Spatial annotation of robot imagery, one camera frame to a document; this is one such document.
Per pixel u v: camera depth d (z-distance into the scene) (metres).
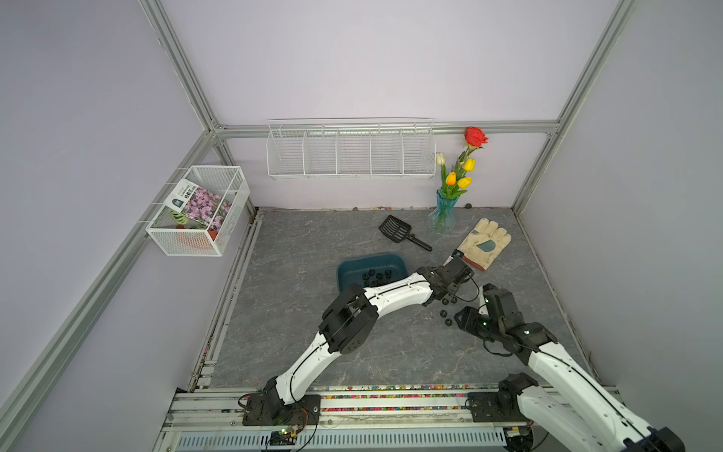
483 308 0.68
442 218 1.08
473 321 0.73
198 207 0.74
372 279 0.98
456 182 0.89
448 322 0.89
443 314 0.91
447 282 0.71
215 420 0.74
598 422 0.44
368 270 1.02
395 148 1.05
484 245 1.08
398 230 1.15
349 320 0.55
